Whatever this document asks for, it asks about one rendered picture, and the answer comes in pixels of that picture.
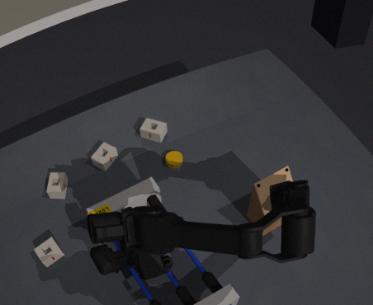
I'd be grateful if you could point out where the yellow short cylinder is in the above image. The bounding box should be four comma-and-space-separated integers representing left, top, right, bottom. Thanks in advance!
165, 151, 183, 168

